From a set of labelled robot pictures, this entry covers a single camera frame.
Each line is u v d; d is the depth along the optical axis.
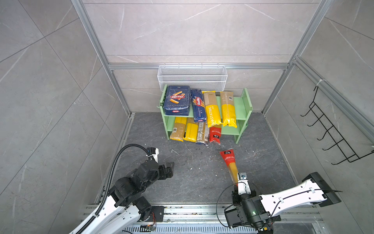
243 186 0.59
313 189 0.42
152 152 0.60
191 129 0.90
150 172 0.50
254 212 0.45
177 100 0.82
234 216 0.50
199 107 0.81
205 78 1.00
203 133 0.88
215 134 0.86
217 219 0.52
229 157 0.78
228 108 0.81
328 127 0.69
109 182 0.46
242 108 0.87
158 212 0.73
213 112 0.79
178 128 0.91
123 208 0.46
